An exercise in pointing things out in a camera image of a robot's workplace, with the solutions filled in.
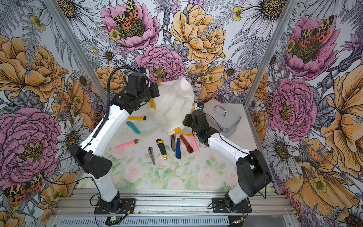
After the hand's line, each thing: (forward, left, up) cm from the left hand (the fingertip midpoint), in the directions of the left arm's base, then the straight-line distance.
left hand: (157, 91), depth 77 cm
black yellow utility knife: (-11, +1, -36) cm, 37 cm away
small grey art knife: (-17, +7, -36) cm, 41 cm away
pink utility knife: (-11, -22, -37) cm, 44 cm away
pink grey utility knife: (-11, +25, -37) cm, 46 cm away
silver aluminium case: (-1, -39, -21) cm, 44 cm away
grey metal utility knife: (-9, -7, -37) cm, 39 cm away
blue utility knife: (-17, -10, -37) cm, 42 cm away
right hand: (-5, -15, -16) cm, 23 cm away
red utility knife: (-14, -17, -36) cm, 42 cm away
